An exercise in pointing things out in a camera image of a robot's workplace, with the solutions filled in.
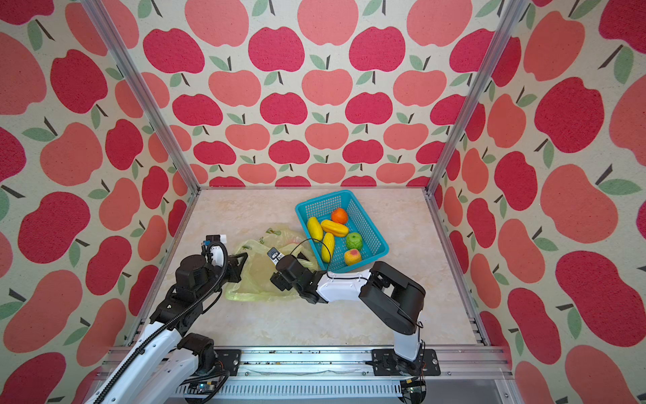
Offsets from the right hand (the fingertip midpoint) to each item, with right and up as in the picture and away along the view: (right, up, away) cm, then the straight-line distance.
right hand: (285, 267), depth 88 cm
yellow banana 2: (+16, +8, +8) cm, 20 cm away
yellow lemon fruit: (+10, +13, +13) cm, 21 cm away
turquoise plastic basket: (+33, +7, +7) cm, 34 cm away
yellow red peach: (+24, +3, +3) cm, 25 cm away
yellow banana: (+20, +12, +13) cm, 27 cm away
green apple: (+25, +8, +7) cm, 28 cm away
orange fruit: (+20, +18, +16) cm, 31 cm away
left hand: (-10, +5, -12) cm, 16 cm away
